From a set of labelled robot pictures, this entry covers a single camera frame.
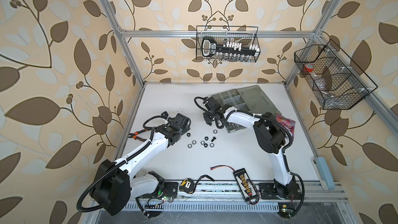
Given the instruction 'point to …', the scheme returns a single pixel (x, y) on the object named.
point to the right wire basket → (334, 81)
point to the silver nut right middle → (215, 131)
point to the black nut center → (206, 138)
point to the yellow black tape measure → (187, 185)
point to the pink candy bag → (288, 124)
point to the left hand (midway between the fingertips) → (181, 127)
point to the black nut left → (188, 134)
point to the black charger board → (246, 186)
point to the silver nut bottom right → (212, 145)
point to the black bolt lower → (214, 138)
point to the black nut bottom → (205, 145)
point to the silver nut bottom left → (189, 146)
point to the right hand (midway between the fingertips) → (208, 116)
